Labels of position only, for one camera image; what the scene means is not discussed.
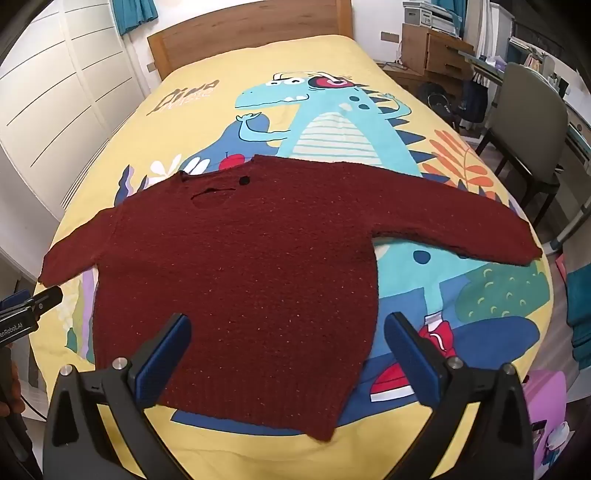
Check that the pink box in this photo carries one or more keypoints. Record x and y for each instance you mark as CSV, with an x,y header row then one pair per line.
x,y
547,406

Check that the glass top desk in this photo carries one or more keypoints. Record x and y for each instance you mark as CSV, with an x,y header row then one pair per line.
x,y
577,134

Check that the grey printer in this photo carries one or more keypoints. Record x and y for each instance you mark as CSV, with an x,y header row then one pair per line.
x,y
431,16

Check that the white wardrobe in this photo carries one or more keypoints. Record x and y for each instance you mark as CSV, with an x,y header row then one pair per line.
x,y
60,92

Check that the navy tote bag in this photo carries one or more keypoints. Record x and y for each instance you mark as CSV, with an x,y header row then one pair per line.
x,y
475,104

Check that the teal curtain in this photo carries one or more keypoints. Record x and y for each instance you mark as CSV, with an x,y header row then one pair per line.
x,y
134,11

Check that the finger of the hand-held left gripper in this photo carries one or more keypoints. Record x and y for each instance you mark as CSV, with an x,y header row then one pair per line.
x,y
48,296

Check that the wooden drawer cabinet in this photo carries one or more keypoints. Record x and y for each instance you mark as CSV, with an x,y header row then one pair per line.
x,y
434,50

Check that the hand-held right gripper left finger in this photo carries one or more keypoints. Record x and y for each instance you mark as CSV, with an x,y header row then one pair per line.
x,y
166,360

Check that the teal cloth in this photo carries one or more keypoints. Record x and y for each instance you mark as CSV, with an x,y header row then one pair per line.
x,y
581,314

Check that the wall socket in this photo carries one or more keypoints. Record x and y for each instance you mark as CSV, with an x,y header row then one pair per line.
x,y
390,37

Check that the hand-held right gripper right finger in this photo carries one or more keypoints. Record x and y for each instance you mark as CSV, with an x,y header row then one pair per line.
x,y
411,360

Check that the yellow dinosaur printed blanket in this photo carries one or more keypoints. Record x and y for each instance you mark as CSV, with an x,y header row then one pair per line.
x,y
323,120

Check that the person's left hand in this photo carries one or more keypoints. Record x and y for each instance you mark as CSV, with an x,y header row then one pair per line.
x,y
14,385

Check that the wooden bed headboard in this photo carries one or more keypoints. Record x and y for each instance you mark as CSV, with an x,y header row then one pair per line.
x,y
244,41

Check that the black backpack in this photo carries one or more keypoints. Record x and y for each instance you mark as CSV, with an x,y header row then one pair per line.
x,y
438,104

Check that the dark red knitted sweater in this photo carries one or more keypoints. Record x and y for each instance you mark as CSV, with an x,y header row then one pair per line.
x,y
240,277

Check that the grey chair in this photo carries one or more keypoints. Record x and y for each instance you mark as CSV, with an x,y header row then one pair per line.
x,y
526,124

